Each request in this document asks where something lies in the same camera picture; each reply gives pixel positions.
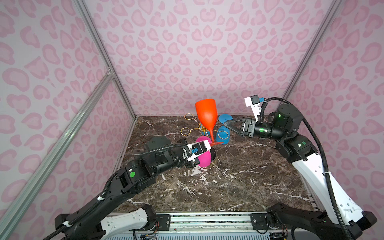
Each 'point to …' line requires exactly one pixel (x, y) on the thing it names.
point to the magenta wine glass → (206, 159)
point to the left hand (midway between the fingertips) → (206, 139)
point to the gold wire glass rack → (186, 131)
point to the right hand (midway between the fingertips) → (228, 125)
